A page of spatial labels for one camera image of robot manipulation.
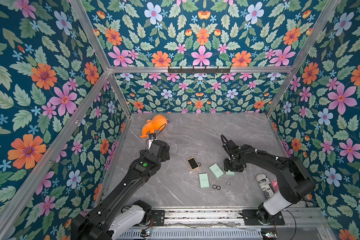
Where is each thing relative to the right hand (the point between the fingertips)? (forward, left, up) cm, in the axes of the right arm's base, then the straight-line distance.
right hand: (231, 167), depth 90 cm
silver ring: (-9, +3, -2) cm, 10 cm away
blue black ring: (-13, +9, -1) cm, 16 cm away
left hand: (+1, +41, +17) cm, 45 cm away
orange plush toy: (+30, +49, +7) cm, 58 cm away
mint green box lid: (-9, +17, +1) cm, 19 cm away
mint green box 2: (-5, +1, +1) cm, 5 cm away
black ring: (-12, +12, -1) cm, 17 cm away
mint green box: (-3, +9, +1) cm, 10 cm away
